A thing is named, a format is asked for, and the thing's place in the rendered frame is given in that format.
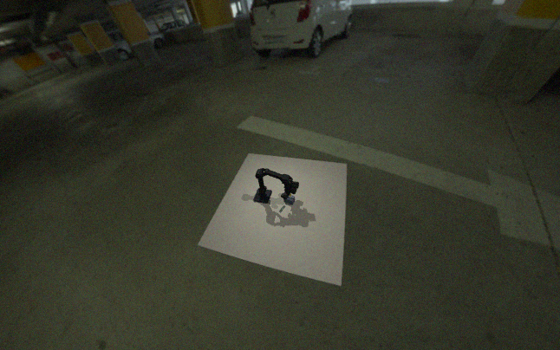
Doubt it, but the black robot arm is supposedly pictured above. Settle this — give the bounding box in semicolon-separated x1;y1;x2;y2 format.
255;168;299;199

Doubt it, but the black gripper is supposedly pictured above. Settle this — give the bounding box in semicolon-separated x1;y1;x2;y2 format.
281;187;291;199

